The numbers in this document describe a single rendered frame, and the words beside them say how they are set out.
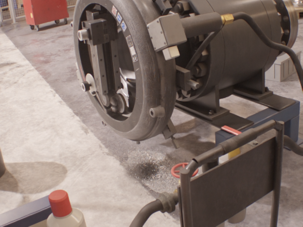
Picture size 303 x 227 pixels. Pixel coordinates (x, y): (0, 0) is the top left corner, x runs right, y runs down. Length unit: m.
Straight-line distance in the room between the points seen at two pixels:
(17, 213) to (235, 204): 0.62
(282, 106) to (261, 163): 0.86
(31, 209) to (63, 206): 0.20
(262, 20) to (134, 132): 0.82
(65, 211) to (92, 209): 1.13
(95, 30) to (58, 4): 5.51
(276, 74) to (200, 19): 1.74
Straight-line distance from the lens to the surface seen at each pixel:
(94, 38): 1.57
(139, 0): 1.43
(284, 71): 3.11
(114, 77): 1.75
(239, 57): 1.79
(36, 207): 0.81
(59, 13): 7.08
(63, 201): 0.61
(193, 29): 1.37
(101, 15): 1.64
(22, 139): 2.59
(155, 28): 1.32
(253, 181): 1.14
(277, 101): 2.02
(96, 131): 2.46
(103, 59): 1.69
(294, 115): 2.06
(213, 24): 1.43
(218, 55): 1.68
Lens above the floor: 1.03
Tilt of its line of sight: 23 degrees down
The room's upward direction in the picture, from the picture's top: 6 degrees counter-clockwise
